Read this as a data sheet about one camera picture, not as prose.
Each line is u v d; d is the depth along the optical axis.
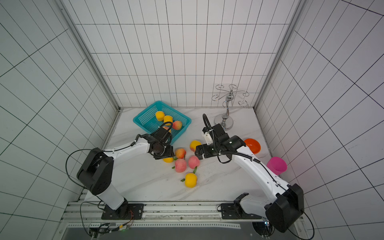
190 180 0.78
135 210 0.72
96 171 0.45
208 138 0.70
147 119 1.08
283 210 0.37
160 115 1.09
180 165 0.83
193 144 0.93
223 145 0.53
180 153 0.88
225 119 1.07
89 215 0.74
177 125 1.00
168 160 0.86
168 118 1.06
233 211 0.66
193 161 0.84
